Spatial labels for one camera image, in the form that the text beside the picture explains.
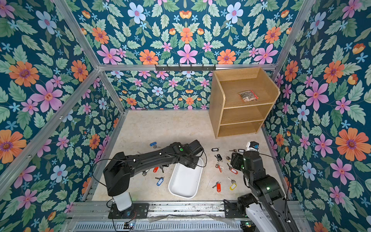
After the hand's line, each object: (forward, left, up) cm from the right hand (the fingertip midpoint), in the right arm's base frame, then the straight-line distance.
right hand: (236, 154), depth 72 cm
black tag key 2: (+14, +9, -20) cm, 25 cm away
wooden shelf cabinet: (+29, -4, +11) cm, 31 cm away
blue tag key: (+16, +51, -19) cm, 56 cm away
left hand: (0, +21, -13) cm, 24 cm away
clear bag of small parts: (+30, -8, +13) cm, 34 cm away
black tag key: (+14, -8, -20) cm, 25 cm away
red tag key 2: (0, -2, -21) cm, 21 cm away
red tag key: (+2, +8, -20) cm, 22 cm away
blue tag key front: (-7, +42, -20) cm, 47 cm away
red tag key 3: (-10, +8, -21) cm, 25 cm away
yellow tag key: (-9, -1, -21) cm, 23 cm away
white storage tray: (-8, +27, -19) cm, 34 cm away
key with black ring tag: (+8, +6, -21) cm, 23 cm away
